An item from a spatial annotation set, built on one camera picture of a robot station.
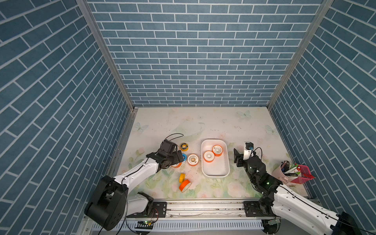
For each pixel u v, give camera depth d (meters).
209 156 0.92
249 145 0.68
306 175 0.77
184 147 0.97
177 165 0.87
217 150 0.94
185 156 0.91
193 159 0.89
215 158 0.92
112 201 0.41
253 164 0.60
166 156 0.67
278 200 0.56
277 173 0.82
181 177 0.81
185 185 0.75
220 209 0.76
